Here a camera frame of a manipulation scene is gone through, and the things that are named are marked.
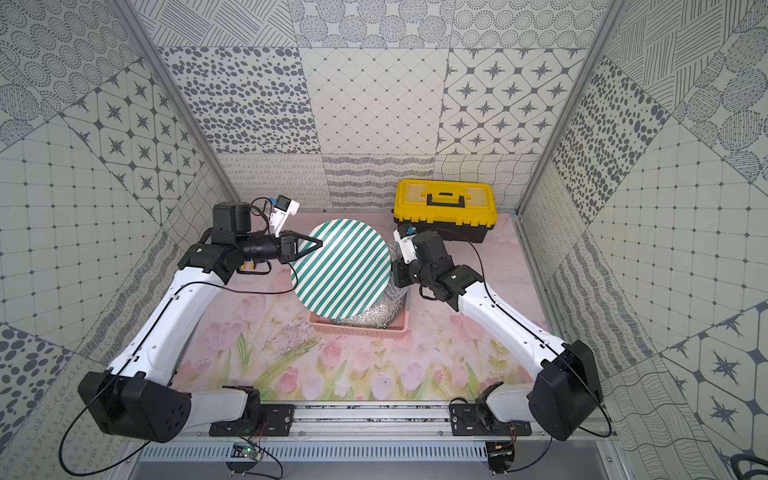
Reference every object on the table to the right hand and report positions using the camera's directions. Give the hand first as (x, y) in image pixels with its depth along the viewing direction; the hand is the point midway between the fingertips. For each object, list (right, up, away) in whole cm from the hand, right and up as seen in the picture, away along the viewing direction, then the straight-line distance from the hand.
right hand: (393, 269), depth 80 cm
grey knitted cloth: (+1, +5, -2) cm, 5 cm away
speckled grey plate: (-3, -15, +11) cm, 19 cm away
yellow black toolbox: (+22, +17, +19) cm, 34 cm away
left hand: (-18, +9, -9) cm, 22 cm away
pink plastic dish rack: (-19, -18, +6) cm, 27 cm away
